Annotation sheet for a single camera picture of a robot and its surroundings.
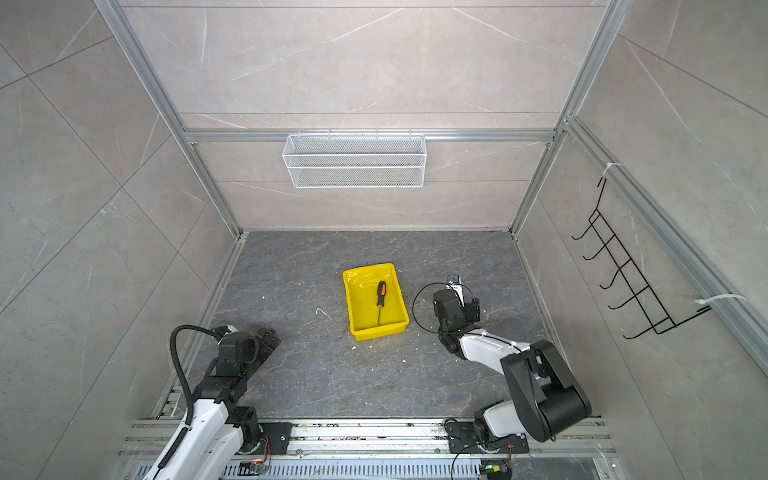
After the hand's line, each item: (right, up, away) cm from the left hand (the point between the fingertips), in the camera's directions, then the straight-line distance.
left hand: (265, 334), depth 85 cm
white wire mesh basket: (+27, +56, +14) cm, 64 cm away
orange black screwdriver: (+34, +11, +13) cm, 38 cm away
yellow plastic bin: (+32, +7, +13) cm, 35 cm away
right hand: (+58, +11, +7) cm, 60 cm away
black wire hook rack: (+92, +24, -12) cm, 96 cm away
